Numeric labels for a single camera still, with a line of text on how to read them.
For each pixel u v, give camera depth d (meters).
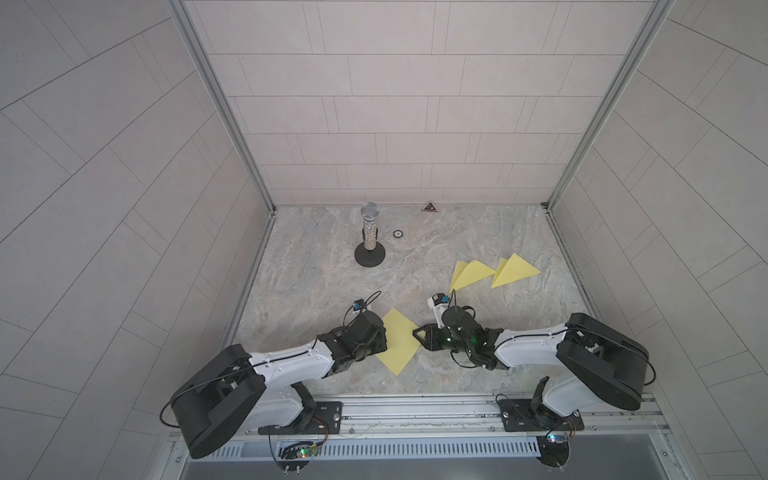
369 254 1.01
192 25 0.74
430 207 1.16
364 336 0.65
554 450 0.68
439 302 0.77
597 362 0.44
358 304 0.78
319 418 0.70
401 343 0.83
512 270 0.94
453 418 0.72
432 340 0.73
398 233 1.08
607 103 0.87
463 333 0.65
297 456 0.65
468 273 0.94
